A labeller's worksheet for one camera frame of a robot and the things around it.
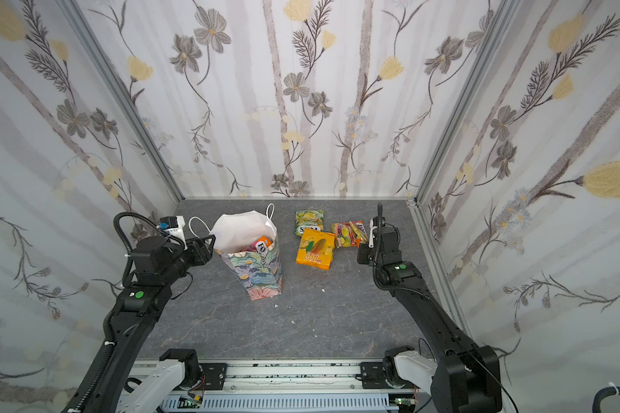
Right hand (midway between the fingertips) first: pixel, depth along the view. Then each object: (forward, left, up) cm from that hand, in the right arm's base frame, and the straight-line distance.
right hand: (363, 238), depth 82 cm
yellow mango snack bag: (+5, +15, -17) cm, 23 cm away
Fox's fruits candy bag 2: (+14, +1, -18) cm, 23 cm away
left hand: (-4, +48, +6) cm, 49 cm away
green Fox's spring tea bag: (+21, +17, -20) cm, 33 cm away
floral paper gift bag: (+3, +40, -11) cm, 42 cm away
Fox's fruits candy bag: (+1, +35, -9) cm, 36 cm away
